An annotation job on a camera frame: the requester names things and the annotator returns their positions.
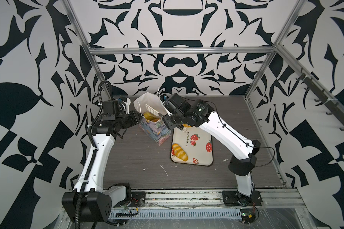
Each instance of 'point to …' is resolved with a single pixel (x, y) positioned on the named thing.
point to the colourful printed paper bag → (157, 131)
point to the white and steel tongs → (154, 110)
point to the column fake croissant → (149, 117)
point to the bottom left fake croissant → (179, 152)
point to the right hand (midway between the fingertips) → (167, 118)
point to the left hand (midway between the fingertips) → (142, 113)
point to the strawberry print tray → (197, 144)
